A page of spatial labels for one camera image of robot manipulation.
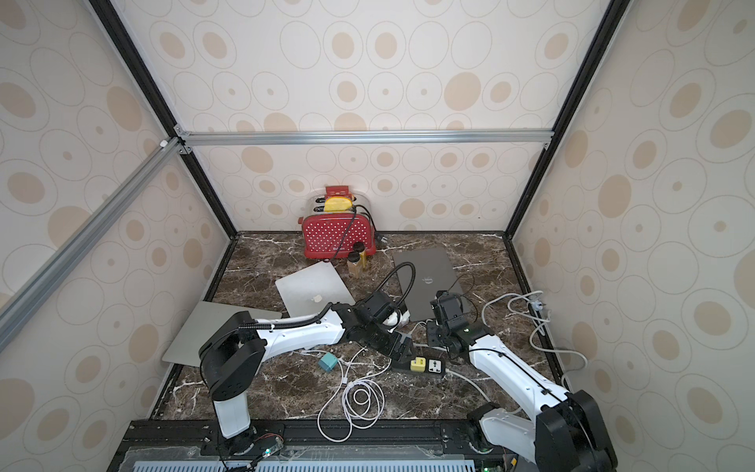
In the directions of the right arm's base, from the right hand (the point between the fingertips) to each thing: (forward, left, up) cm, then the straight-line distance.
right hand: (435, 330), depth 86 cm
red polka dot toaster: (+33, +34, +12) cm, 49 cm away
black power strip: (-9, +1, -4) cm, 10 cm away
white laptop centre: (+15, +41, -3) cm, 44 cm away
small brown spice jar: (+22, +27, +2) cm, 35 cm away
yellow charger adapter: (-10, +5, 0) cm, 12 cm away
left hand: (-8, +8, +2) cm, 11 cm away
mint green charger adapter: (-9, +31, -4) cm, 32 cm away
